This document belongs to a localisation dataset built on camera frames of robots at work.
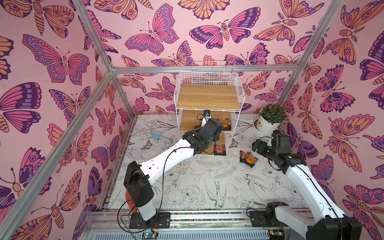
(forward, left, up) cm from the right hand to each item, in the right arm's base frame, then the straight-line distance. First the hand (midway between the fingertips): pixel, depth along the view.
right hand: (256, 145), depth 82 cm
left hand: (+5, +25, +9) cm, 27 cm away
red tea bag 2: (+3, +2, -17) cm, 18 cm away
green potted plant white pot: (+21, -13, 0) cm, 25 cm away
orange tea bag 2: (+1, -2, -16) cm, 16 cm away
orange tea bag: (+9, +17, +8) cm, 21 cm away
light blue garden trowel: (+20, +63, -17) cm, 68 cm away
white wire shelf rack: (+42, +16, +15) cm, 48 cm away
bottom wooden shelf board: (+13, +17, -14) cm, 26 cm away
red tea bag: (+6, +18, -15) cm, 24 cm away
